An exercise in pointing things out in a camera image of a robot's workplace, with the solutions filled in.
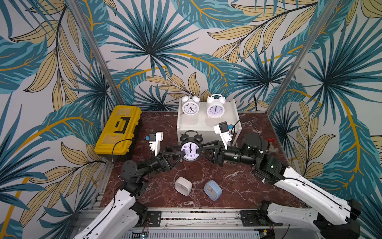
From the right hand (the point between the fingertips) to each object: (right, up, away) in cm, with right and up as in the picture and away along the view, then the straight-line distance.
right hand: (198, 149), depth 55 cm
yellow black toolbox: (-43, +2, +27) cm, 51 cm away
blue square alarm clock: (+8, -24, +21) cm, 33 cm away
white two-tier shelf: (+3, +10, +15) cm, 18 cm away
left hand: (-5, -2, +1) cm, 6 cm away
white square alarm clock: (-7, -22, +21) cm, 32 cm away
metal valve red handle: (+49, -6, +40) cm, 63 cm away
